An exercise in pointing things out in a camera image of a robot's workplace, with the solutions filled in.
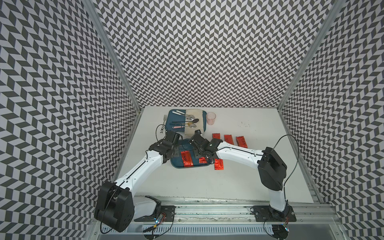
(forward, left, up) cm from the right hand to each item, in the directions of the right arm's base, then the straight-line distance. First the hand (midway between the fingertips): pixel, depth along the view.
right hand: (199, 151), depth 87 cm
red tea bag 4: (+11, -28, -7) cm, 31 cm away
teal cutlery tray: (+30, +19, -7) cm, 36 cm away
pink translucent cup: (+28, -8, -2) cm, 30 cm away
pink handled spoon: (+24, +6, -7) cm, 26 cm away
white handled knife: (+39, +17, -9) cm, 44 cm away
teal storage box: (-8, +12, +3) cm, 14 cm away
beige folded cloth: (+36, +6, -7) cm, 37 cm away
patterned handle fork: (+31, +26, -6) cm, 41 cm away
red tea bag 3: (+14, -20, -8) cm, 26 cm away
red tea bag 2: (+15, -11, -7) cm, 20 cm away
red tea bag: (-5, -12, -7) cm, 14 cm away
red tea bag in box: (-3, +8, -1) cm, 8 cm away
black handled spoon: (+27, +4, -5) cm, 28 cm away
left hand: (-1, +16, +2) cm, 16 cm away
